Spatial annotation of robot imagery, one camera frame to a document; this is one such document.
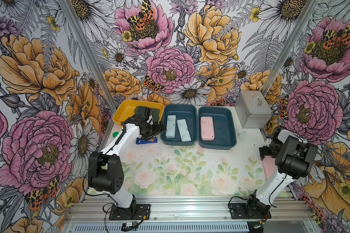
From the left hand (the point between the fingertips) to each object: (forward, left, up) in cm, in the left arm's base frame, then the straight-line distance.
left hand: (160, 136), depth 87 cm
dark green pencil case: (+33, +8, -15) cm, 37 cm away
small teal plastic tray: (+33, -19, -14) cm, 41 cm away
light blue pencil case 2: (+13, -15, -13) cm, 24 cm away
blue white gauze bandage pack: (+5, +15, -13) cm, 20 cm away
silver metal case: (+23, -63, -3) cm, 68 cm away
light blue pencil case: (+15, -5, -12) cm, 20 cm away
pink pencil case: (+15, -31, -12) cm, 36 cm away
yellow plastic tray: (+34, +31, -11) cm, 47 cm away
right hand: (-11, -67, -12) cm, 69 cm away
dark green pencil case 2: (+27, +7, -14) cm, 32 cm away
